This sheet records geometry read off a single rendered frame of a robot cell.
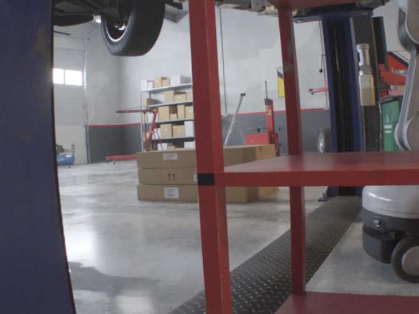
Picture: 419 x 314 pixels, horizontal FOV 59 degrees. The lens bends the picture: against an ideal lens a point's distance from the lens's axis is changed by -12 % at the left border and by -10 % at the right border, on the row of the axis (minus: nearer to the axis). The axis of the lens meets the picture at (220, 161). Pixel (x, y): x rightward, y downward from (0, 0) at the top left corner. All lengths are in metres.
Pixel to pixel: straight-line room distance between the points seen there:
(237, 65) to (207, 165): 11.44
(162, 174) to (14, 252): 3.24
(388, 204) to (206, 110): 0.98
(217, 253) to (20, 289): 0.28
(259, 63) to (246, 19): 1.42
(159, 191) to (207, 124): 3.18
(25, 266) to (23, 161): 0.13
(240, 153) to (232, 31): 9.14
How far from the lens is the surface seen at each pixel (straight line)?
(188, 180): 3.57
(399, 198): 1.41
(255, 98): 11.67
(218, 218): 0.58
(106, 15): 3.44
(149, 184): 3.81
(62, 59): 12.73
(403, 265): 1.45
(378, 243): 1.51
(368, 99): 4.96
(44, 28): 0.57
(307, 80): 11.23
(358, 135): 3.23
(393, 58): 10.93
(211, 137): 0.57
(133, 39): 3.19
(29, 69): 0.54
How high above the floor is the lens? 0.54
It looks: 3 degrees down
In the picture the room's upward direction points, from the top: 3 degrees counter-clockwise
